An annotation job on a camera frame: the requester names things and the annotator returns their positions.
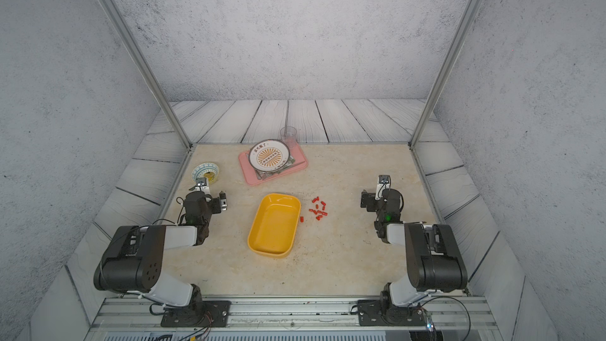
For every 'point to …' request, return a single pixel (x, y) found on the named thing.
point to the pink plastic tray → (296, 151)
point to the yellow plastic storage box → (274, 226)
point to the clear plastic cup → (288, 136)
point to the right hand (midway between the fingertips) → (378, 189)
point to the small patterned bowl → (206, 170)
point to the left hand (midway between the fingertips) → (213, 192)
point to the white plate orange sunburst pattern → (268, 155)
